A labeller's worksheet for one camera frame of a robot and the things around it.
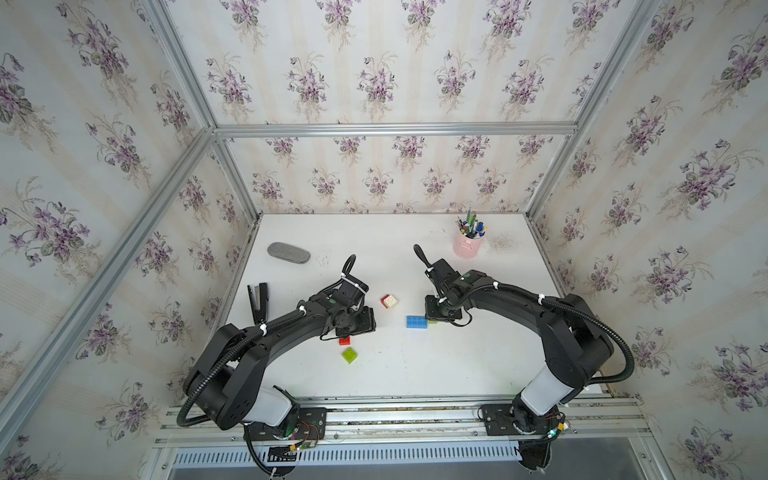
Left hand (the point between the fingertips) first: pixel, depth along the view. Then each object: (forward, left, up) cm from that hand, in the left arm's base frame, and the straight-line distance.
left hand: (370, 327), depth 87 cm
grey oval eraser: (+28, +30, 0) cm, 41 cm away
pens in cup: (+33, -35, +7) cm, 49 cm away
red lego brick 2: (-3, +7, -2) cm, 9 cm away
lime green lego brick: (-7, +6, -3) cm, 10 cm away
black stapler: (+12, +37, -2) cm, 39 cm away
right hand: (+3, -19, 0) cm, 19 cm away
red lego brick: (+10, -3, -1) cm, 10 cm away
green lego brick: (+2, -18, -1) cm, 18 cm away
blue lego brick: (+3, -14, -2) cm, 14 cm away
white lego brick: (+9, -6, 0) cm, 10 cm away
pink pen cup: (+27, -33, +4) cm, 43 cm away
